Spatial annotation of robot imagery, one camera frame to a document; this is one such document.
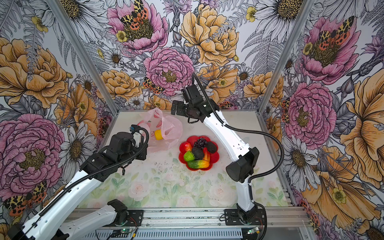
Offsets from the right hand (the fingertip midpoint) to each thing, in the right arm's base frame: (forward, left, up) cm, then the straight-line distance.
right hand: (179, 114), depth 77 cm
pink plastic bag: (+1, +10, -15) cm, 18 cm away
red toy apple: (-3, -2, -25) cm, 26 cm away
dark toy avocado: (-4, -18, -25) cm, 31 cm away
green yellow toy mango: (-16, -9, -24) cm, 30 cm away
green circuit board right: (-46, -34, -32) cm, 66 cm away
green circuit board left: (-45, +26, -31) cm, 60 cm away
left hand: (-16, +16, -8) cm, 24 cm away
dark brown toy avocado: (-9, -9, -24) cm, 27 cm away
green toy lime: (-10, -4, -25) cm, 27 cm away
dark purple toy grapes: (0, -11, -26) cm, 28 cm away
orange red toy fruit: (-9, -14, -26) cm, 31 cm away
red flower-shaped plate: (-10, -19, -27) cm, 35 cm away
